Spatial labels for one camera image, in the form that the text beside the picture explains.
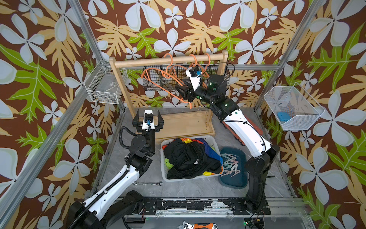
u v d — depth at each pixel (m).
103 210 0.42
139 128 0.59
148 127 0.53
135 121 0.59
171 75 0.65
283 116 0.81
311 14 0.70
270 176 0.84
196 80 0.57
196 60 0.64
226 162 0.88
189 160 0.76
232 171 0.86
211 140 0.90
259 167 0.48
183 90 0.60
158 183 0.82
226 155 0.91
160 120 0.64
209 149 0.86
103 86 0.86
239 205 0.74
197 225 0.69
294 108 0.82
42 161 0.50
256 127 1.08
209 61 0.64
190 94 0.60
